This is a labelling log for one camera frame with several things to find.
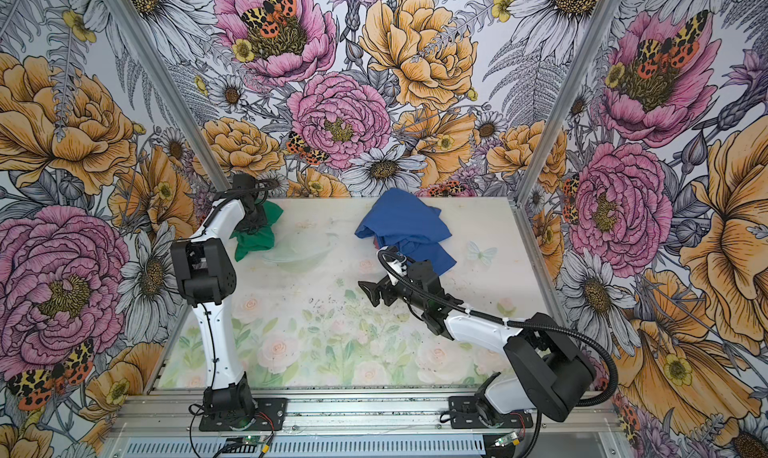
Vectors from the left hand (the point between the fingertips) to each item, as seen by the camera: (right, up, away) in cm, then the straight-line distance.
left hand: (252, 229), depth 102 cm
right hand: (+42, -14, -20) cm, 48 cm away
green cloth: (+6, -3, -4) cm, 8 cm away
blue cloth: (+50, +3, +9) cm, 51 cm away
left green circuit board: (+14, -49, -31) cm, 60 cm away
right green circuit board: (+74, -49, -31) cm, 94 cm away
